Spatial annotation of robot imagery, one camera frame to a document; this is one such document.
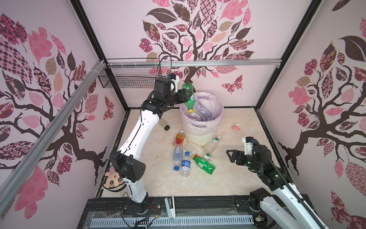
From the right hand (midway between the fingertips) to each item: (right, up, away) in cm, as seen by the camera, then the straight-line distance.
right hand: (231, 151), depth 76 cm
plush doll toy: (-65, -16, -1) cm, 67 cm away
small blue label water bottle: (-25, -11, +8) cm, 29 cm away
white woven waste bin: (-16, +3, +15) cm, 22 cm away
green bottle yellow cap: (-23, +25, -1) cm, 34 cm away
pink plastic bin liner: (-18, +15, -1) cm, 24 cm away
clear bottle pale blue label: (-30, -6, +12) cm, 33 cm away
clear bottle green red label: (-18, -3, +17) cm, 25 cm away
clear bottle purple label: (-16, +27, +15) cm, 35 cm away
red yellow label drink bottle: (-29, +5, +20) cm, 36 cm away
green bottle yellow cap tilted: (-14, -10, +8) cm, 19 cm away
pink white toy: (+13, +12, +30) cm, 35 cm away
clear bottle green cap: (-7, -1, +22) cm, 23 cm away
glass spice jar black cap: (-41, +13, +31) cm, 53 cm away
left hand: (-24, +30, -2) cm, 38 cm away
